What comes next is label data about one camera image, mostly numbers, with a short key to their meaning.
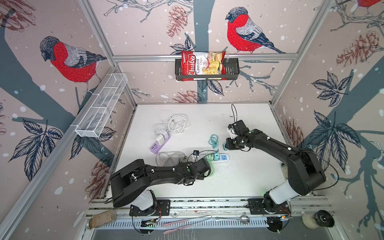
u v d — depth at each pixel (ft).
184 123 3.58
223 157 2.89
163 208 2.39
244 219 2.25
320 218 2.02
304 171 1.46
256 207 2.39
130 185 1.40
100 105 2.59
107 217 2.22
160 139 2.98
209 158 2.74
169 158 2.98
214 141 3.20
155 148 3.03
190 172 2.07
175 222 2.29
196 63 2.88
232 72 3.11
